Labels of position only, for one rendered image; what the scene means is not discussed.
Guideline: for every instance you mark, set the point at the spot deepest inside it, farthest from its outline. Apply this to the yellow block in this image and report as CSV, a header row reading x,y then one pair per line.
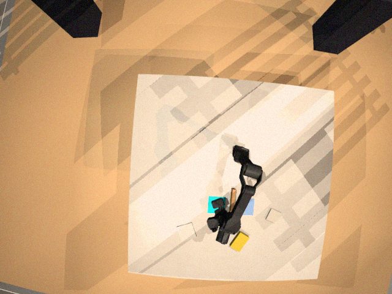
x,y
239,241

